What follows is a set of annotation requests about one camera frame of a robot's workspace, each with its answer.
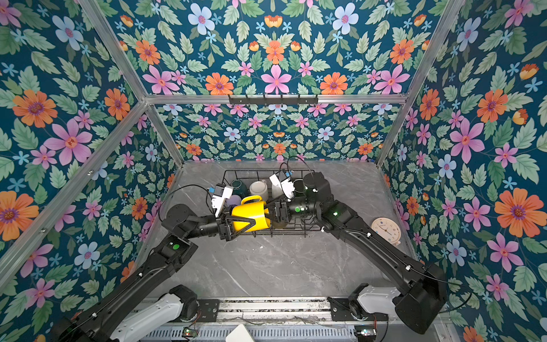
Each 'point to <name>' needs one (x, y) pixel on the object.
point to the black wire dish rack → (248, 195)
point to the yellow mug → (252, 207)
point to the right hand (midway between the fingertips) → (262, 207)
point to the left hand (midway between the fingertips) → (253, 220)
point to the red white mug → (259, 188)
